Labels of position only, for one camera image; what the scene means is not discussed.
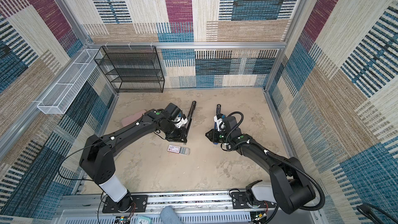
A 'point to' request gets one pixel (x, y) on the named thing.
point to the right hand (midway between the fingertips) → (207, 136)
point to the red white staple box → (173, 149)
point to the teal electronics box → (143, 220)
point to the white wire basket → (57, 99)
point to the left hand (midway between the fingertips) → (187, 139)
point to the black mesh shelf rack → (132, 69)
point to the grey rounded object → (169, 215)
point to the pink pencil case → (129, 119)
